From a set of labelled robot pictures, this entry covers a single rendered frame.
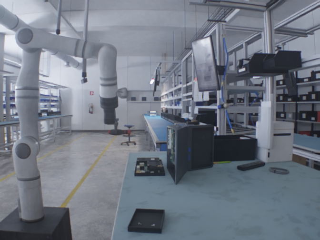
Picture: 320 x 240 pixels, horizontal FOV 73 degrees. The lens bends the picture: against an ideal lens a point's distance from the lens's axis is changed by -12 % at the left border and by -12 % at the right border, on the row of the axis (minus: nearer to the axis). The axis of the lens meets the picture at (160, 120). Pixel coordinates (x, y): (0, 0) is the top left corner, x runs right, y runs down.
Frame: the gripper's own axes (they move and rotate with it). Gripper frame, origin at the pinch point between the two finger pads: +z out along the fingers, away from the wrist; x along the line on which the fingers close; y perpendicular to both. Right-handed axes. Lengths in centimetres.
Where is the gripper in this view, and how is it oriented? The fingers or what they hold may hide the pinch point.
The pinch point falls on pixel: (116, 134)
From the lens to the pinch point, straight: 107.4
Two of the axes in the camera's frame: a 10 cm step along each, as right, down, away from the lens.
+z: -0.4, 9.1, 4.2
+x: 1.0, 4.2, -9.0
